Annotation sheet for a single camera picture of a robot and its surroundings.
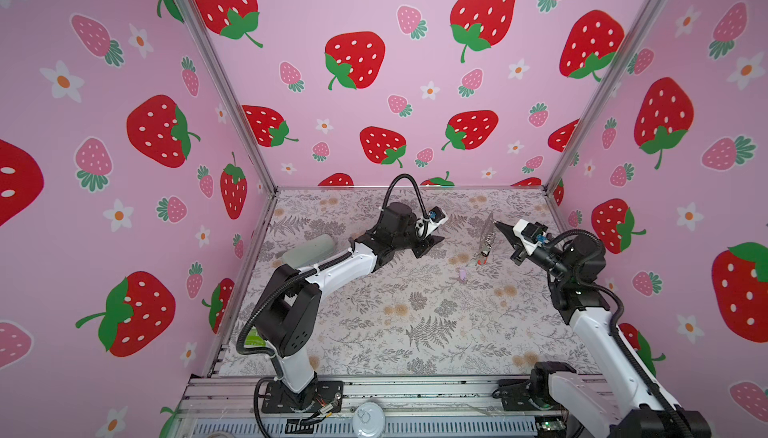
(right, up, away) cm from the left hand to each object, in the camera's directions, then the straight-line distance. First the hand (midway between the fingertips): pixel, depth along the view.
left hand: (440, 231), depth 84 cm
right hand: (+13, +3, -13) cm, 18 cm away
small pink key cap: (+10, -15, +13) cm, 22 cm away
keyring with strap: (+10, -2, -11) cm, 15 cm away
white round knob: (-19, -42, -18) cm, 49 cm away
